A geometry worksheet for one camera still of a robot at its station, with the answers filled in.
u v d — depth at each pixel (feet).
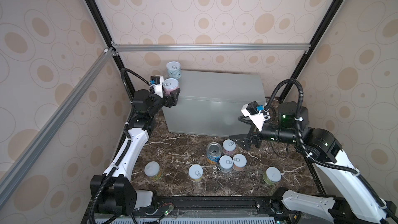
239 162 2.70
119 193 1.29
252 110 1.47
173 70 2.55
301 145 1.26
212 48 3.01
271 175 2.56
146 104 1.82
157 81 1.98
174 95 2.24
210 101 3.16
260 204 2.43
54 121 1.79
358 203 1.24
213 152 2.66
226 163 2.69
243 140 1.56
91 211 1.17
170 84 2.30
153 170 2.54
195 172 2.60
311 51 3.02
